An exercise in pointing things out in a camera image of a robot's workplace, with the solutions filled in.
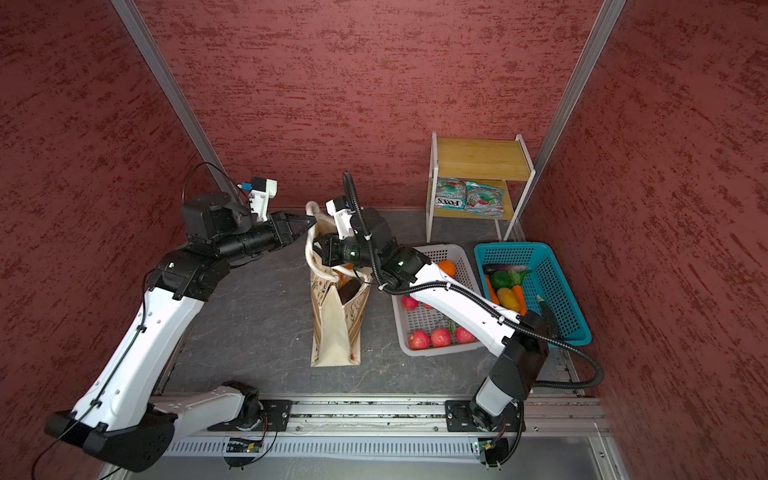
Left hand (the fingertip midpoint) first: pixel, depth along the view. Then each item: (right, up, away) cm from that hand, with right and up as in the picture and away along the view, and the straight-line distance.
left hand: (316, 229), depth 62 cm
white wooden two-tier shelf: (+51, +21, +27) cm, 62 cm away
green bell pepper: (+52, -15, +32) cm, 63 cm away
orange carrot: (+58, -20, +32) cm, 69 cm away
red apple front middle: (+30, -30, +19) cm, 47 cm away
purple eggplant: (+4, -17, +20) cm, 27 cm away
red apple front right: (+37, -30, +21) cm, 52 cm away
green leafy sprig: (+34, -29, +24) cm, 50 cm away
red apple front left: (+24, -31, +19) cm, 43 cm away
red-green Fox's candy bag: (+48, +11, +37) cm, 61 cm away
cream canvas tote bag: (+5, -15, +1) cm, 16 cm away
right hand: (-3, -5, +4) cm, 7 cm away
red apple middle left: (+22, -22, +27) cm, 41 cm away
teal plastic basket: (+68, -16, +34) cm, 78 cm away
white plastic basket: (+27, -30, +27) cm, 49 cm away
